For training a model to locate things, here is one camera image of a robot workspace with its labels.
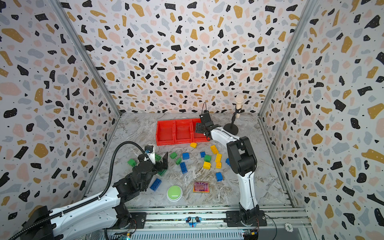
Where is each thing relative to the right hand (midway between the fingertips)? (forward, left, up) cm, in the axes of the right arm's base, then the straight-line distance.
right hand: (200, 123), depth 101 cm
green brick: (-26, +41, -8) cm, 49 cm away
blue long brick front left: (-38, +24, -9) cm, 46 cm away
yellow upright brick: (-20, -12, -12) cm, 26 cm away
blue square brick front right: (-32, -12, -12) cm, 36 cm away
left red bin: (0, +26, -11) cm, 28 cm away
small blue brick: (-18, -2, -11) cm, 21 cm away
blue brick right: (-22, -18, -11) cm, 30 cm away
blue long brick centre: (-27, +10, -10) cm, 31 cm away
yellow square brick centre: (-26, -4, -10) cm, 28 cm away
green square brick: (-20, -5, -12) cm, 24 cm away
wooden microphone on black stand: (+5, -24, -11) cm, 27 cm away
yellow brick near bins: (-10, +5, -11) cm, 16 cm away
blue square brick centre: (-18, +10, -13) cm, 24 cm away
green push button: (-42, +14, -10) cm, 45 cm away
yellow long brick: (-14, -10, -11) cm, 20 cm away
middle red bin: (-2, +12, -9) cm, 15 cm away
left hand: (-27, +20, +9) cm, 34 cm away
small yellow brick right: (-25, -12, -10) cm, 30 cm away
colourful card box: (-39, -1, -10) cm, 40 cm away
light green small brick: (-19, +17, -10) cm, 28 cm away
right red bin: (-5, +7, -7) cm, 11 cm away
